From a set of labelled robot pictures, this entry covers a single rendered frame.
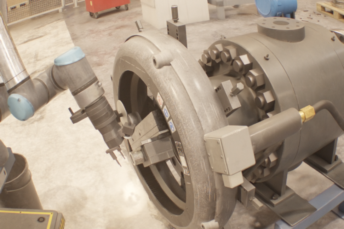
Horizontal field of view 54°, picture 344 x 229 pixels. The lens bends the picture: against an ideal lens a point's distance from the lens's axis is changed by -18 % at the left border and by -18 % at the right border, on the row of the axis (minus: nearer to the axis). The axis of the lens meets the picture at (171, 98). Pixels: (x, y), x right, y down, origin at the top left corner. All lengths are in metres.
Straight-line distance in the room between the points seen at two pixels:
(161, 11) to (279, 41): 3.75
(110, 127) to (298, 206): 0.84
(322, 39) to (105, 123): 0.93
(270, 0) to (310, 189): 1.02
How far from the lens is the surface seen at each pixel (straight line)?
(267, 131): 1.02
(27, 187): 1.90
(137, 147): 1.20
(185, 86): 1.05
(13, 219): 1.65
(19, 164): 2.07
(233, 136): 0.94
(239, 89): 0.99
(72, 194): 2.22
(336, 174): 1.75
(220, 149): 0.95
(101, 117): 1.10
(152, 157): 1.15
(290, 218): 1.50
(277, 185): 1.57
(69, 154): 2.61
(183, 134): 1.04
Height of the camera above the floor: 1.31
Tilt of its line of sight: 25 degrees down
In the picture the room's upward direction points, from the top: 7 degrees counter-clockwise
